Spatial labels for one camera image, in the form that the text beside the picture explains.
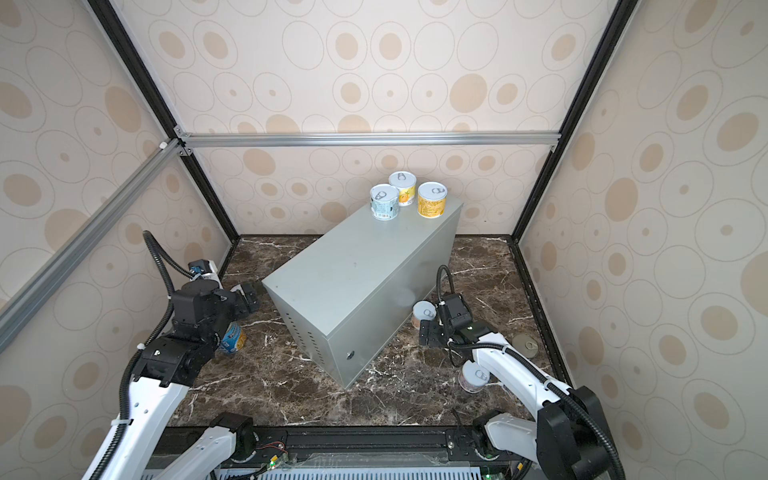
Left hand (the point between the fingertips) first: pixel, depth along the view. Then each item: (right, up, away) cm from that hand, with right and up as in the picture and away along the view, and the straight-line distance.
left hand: (242, 285), depth 70 cm
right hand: (+48, -15, +17) cm, 53 cm away
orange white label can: (+45, -9, +22) cm, 51 cm away
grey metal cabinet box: (+27, -2, -7) cm, 28 cm away
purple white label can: (+57, -26, +10) cm, 63 cm away
